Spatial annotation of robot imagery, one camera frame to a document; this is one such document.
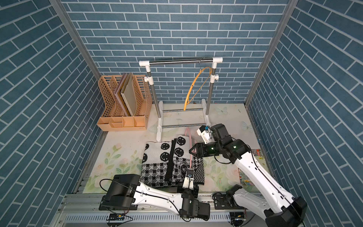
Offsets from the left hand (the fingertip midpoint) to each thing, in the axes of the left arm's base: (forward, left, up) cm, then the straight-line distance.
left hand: (194, 184), depth 75 cm
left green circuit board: (-13, +40, -9) cm, 43 cm away
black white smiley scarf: (+12, +17, -1) cm, 21 cm away
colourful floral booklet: (+4, -29, -4) cm, 30 cm away
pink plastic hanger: (+19, +2, +7) cm, 20 cm away
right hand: (+11, 0, +16) cm, 19 cm away
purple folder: (+46, +47, +22) cm, 70 cm away
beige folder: (+50, +43, +20) cm, 69 cm away
